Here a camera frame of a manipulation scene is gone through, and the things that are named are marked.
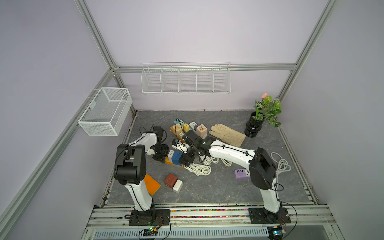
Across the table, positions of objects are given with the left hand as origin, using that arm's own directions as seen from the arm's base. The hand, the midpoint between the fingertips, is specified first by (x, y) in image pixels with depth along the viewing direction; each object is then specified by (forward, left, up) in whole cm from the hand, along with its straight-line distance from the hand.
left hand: (168, 156), depth 93 cm
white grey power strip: (+24, -17, +1) cm, 29 cm away
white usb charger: (-20, -6, +3) cm, 21 cm away
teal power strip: (+27, -6, +2) cm, 27 cm away
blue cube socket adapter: (-3, -6, +6) cm, 9 cm away
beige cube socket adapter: (+17, -6, +6) cm, 19 cm away
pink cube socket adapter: (+14, -22, +5) cm, 27 cm away
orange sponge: (-17, +9, -2) cm, 19 cm away
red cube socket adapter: (-17, -2, +3) cm, 17 cm away
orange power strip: (-4, +1, +1) cm, 5 cm away
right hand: (-3, -10, +8) cm, 13 cm away
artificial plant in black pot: (+17, -62, +20) cm, 68 cm away
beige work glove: (+14, -41, -1) cm, 43 cm away
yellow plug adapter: (+18, -12, +4) cm, 23 cm away
